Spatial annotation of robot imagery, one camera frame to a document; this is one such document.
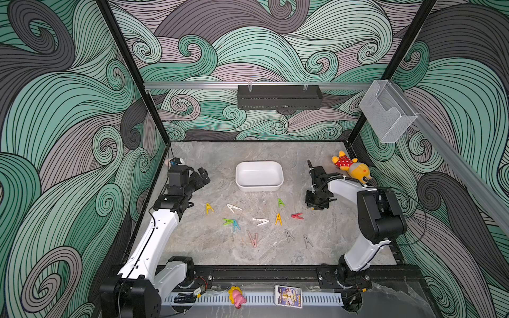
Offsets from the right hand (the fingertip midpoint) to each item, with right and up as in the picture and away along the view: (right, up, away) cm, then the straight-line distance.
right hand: (308, 206), depth 93 cm
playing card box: (-15, -25, -25) cm, 38 cm away
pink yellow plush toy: (-33, -24, -26) cm, 49 cm away
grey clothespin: (-12, -10, -10) cm, 18 cm away
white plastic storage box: (-23, +14, +11) cm, 29 cm away
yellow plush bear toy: (+27, +17, +5) cm, 32 cm away
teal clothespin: (-35, -7, -6) cm, 36 cm away
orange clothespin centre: (-15, -4, -5) cm, 17 cm away
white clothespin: (-22, -5, -5) cm, 23 cm away
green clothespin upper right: (-14, +2, 0) cm, 14 cm away
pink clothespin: (-27, -12, -12) cm, 31 cm away
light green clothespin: (-38, -5, -5) cm, 39 cm away
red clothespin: (-6, -4, -3) cm, 8 cm away
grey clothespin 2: (-4, -11, -12) cm, 17 cm away
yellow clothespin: (-48, 0, -1) cm, 48 cm away
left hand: (-50, +17, -13) cm, 54 cm away
